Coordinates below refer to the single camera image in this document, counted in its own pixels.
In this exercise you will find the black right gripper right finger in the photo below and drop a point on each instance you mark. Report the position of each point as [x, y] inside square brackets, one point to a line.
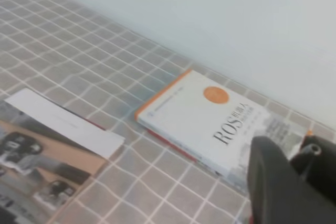
[315, 164]

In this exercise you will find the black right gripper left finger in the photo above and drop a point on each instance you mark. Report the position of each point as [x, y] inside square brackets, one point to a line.
[277, 193]

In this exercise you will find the white orange ROS book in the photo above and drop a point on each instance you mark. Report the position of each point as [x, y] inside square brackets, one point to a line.
[214, 125]

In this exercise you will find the robot brochure booklet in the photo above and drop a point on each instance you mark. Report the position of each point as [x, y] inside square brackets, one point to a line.
[48, 155]

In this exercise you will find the grey checked tablecloth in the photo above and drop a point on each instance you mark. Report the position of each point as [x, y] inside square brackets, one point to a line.
[103, 72]

